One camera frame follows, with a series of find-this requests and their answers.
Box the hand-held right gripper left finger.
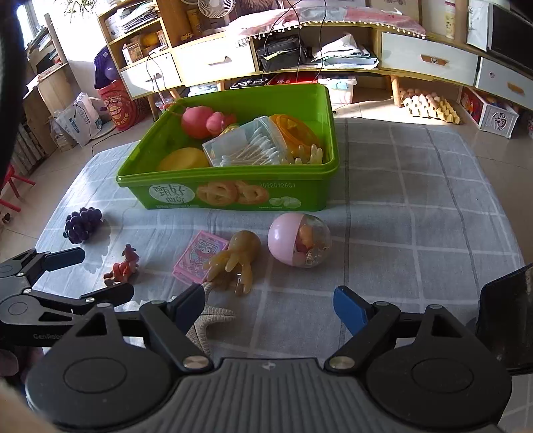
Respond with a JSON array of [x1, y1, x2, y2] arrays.
[[58, 284, 212, 372]]

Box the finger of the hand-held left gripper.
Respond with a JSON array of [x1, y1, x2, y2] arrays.
[[0, 247, 86, 292], [0, 284, 135, 324]]

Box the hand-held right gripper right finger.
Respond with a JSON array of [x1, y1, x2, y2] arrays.
[[325, 286, 475, 372]]

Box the beige starfish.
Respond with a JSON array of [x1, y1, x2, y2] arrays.
[[185, 306, 237, 356]]

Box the brown toy figure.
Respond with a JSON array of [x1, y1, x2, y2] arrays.
[[103, 244, 140, 287]]

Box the green plastic bin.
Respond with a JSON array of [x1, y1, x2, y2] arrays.
[[116, 83, 340, 211]]

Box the yellow toy pot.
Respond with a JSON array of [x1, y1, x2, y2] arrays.
[[157, 148, 211, 171]]

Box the beige hair claw clip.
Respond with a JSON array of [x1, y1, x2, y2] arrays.
[[291, 144, 324, 165]]

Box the clear cotton swab container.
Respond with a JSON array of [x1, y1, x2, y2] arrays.
[[202, 116, 294, 167]]

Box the orange-yellow toy lid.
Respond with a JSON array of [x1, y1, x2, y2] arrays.
[[270, 114, 321, 155]]

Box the pink rubber toy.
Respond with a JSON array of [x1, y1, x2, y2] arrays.
[[181, 106, 238, 139]]

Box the person's left forearm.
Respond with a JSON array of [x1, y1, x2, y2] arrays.
[[0, 345, 55, 433]]

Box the purple toy grapes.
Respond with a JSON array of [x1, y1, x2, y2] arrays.
[[64, 207, 103, 244]]

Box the pink card box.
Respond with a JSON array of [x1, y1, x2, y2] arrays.
[[172, 230, 230, 284]]

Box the amber toy octopus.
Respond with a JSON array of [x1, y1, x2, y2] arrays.
[[203, 230, 262, 296]]

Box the red stool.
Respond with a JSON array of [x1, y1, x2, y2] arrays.
[[0, 164, 36, 213]]

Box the pink capsule egg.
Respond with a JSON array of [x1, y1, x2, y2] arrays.
[[267, 213, 332, 268]]

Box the grey checked tablecloth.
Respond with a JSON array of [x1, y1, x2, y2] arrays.
[[31, 119, 525, 375]]

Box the white plastic bag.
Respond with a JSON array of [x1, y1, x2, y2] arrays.
[[54, 92, 103, 146]]

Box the black flat screen device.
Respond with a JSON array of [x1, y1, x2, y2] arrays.
[[475, 262, 533, 373]]

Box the red printed bag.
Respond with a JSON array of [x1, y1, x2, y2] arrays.
[[99, 77, 140, 132]]

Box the purple bag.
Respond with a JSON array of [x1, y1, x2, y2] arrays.
[[94, 45, 121, 89]]

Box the white cabinet drawer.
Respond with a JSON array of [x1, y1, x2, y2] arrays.
[[173, 37, 257, 86], [121, 54, 184, 98], [475, 58, 533, 111], [381, 32, 479, 84]]

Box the small cardboard box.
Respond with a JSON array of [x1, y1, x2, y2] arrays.
[[122, 39, 144, 65]]

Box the egg tray with eggs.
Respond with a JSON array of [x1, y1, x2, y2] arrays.
[[400, 87, 462, 125]]

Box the clear plastic storage box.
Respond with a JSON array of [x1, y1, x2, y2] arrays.
[[318, 76, 357, 105]]

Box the wooden cabinet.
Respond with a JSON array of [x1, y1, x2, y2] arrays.
[[98, 0, 533, 121]]

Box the white paper stack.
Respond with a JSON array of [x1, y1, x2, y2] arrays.
[[312, 32, 379, 69]]

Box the black electronic device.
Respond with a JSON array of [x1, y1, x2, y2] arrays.
[[255, 35, 313, 71]]

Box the small desk fan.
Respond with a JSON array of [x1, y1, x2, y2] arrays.
[[198, 0, 234, 19]]

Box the pink lace cloth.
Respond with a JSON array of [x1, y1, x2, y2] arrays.
[[227, 0, 427, 40]]

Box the white printed carton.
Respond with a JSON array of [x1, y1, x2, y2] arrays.
[[443, 0, 456, 40]]

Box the white microwave oven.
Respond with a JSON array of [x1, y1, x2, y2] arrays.
[[487, 4, 533, 63]]

